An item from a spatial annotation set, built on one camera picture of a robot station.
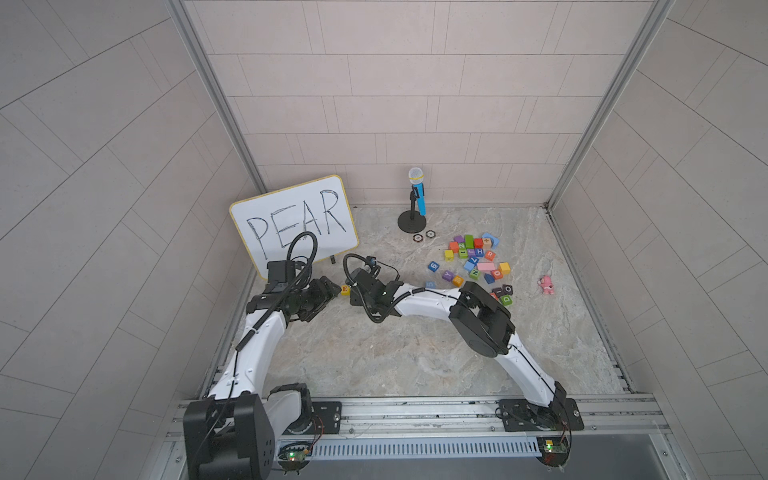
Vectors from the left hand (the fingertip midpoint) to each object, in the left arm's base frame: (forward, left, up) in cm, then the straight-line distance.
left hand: (337, 289), depth 83 cm
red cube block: (+23, -46, -8) cm, 52 cm away
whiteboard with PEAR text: (+18, +22, +7) cm, 30 cm away
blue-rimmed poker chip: (+28, -29, -9) cm, 41 cm away
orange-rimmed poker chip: (+27, -25, -10) cm, 38 cm away
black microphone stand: (+34, -22, -9) cm, 42 cm away
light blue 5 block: (+7, -27, -8) cm, 29 cm away
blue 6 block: (+14, -29, -9) cm, 33 cm away
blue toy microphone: (+33, -23, +14) cm, 42 cm away
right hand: (+5, -3, -12) cm, 13 cm away
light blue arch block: (+24, -51, -7) cm, 57 cm away
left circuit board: (-37, +6, -8) cm, 38 cm away
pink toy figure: (+6, -64, -7) cm, 65 cm away
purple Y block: (+10, -33, -9) cm, 36 cm away
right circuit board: (-35, -53, -10) cm, 65 cm away
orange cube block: (+8, -36, -8) cm, 38 cm away
